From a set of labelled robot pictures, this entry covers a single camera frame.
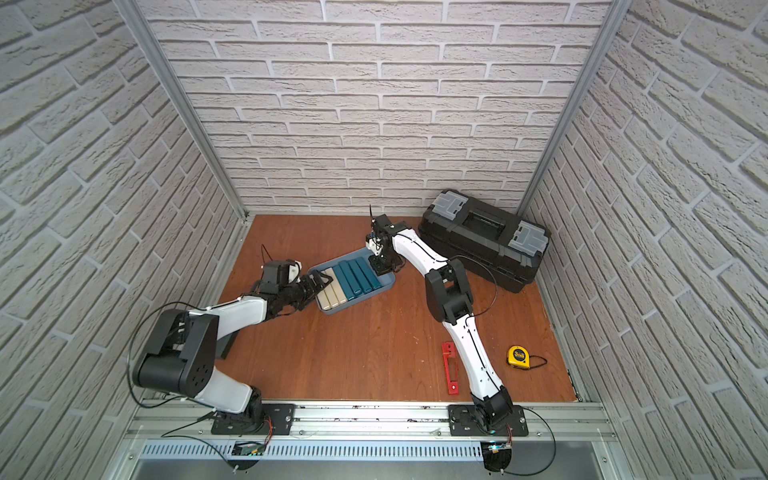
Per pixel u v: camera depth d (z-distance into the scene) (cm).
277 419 73
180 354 45
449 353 83
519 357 83
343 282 96
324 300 92
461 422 73
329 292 94
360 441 71
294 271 84
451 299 64
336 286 95
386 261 89
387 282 99
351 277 97
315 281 85
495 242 90
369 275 100
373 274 100
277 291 73
